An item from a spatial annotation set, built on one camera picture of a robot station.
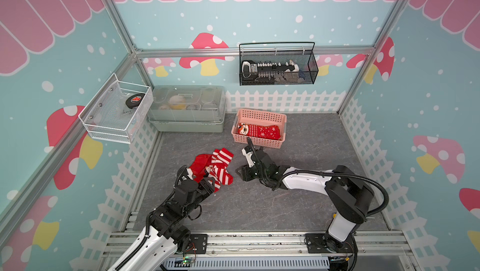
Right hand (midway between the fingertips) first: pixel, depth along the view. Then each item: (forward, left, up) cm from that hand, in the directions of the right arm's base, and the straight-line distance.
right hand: (238, 169), depth 87 cm
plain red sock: (+6, +21, -6) cm, 23 cm away
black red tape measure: (+19, +43, +27) cm, 54 cm away
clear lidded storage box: (+33, +28, +8) cm, 45 cm away
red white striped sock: (+2, +11, -5) cm, 12 cm away
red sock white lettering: (+27, -18, -5) cm, 33 cm away
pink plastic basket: (+37, -13, -4) cm, 40 cm away
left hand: (-9, +11, +3) cm, 14 cm away
